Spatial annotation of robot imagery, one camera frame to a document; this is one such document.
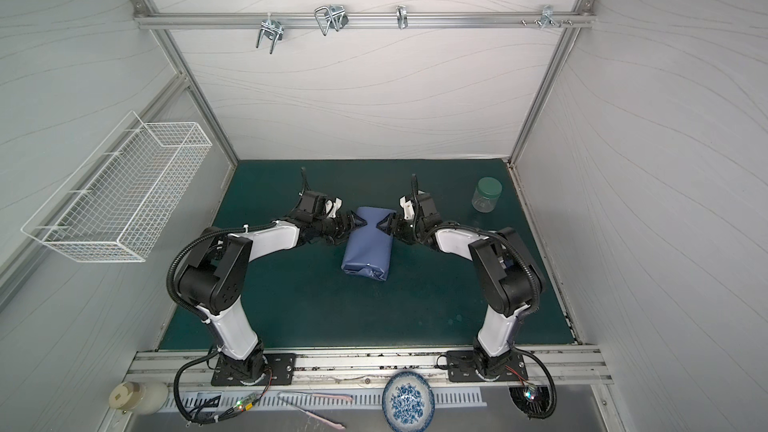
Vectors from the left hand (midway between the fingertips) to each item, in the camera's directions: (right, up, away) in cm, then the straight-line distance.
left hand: (366, 224), depth 92 cm
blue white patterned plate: (+12, -39, -24) cm, 47 cm away
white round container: (-47, -34, -28) cm, 65 cm away
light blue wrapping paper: (+1, -7, -3) cm, 8 cm away
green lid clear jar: (+40, +9, +6) cm, 41 cm away
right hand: (+7, +1, +1) cm, 7 cm away
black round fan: (+43, -41, -20) cm, 63 cm away
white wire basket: (-56, +8, -24) cm, 61 cm away
